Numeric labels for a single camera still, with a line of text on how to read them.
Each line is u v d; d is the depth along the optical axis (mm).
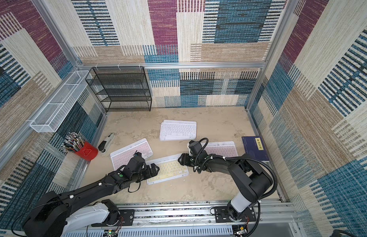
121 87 1085
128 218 728
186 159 808
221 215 729
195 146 731
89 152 889
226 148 967
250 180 454
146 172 760
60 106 770
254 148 975
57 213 406
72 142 815
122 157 940
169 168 893
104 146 957
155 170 785
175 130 1055
